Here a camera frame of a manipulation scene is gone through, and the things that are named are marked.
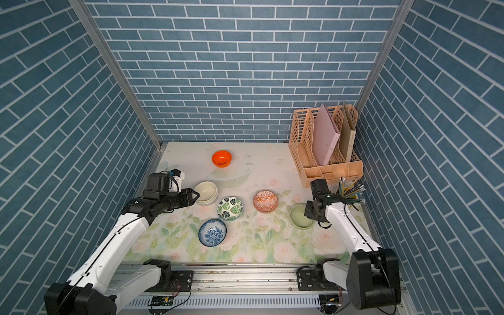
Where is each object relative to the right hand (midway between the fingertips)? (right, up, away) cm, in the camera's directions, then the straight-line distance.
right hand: (314, 213), depth 86 cm
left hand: (-49, +10, -7) cm, 50 cm away
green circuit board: (-61, -29, -14) cm, 69 cm away
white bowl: (-49, +7, +9) cm, 51 cm away
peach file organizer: (+1, +32, +32) cm, 45 cm away
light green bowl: (-7, -4, +5) cm, 9 cm away
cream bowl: (-50, +8, +8) cm, 51 cm away
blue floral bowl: (-45, -8, -1) cm, 46 cm away
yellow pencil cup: (+17, +10, +1) cm, 19 cm away
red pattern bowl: (-22, +4, +8) cm, 23 cm away
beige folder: (+16, +36, +3) cm, 39 cm away
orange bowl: (-46, +25, +23) cm, 57 cm away
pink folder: (+8, +36, +8) cm, 37 cm away
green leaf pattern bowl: (-39, +1, +5) cm, 39 cm away
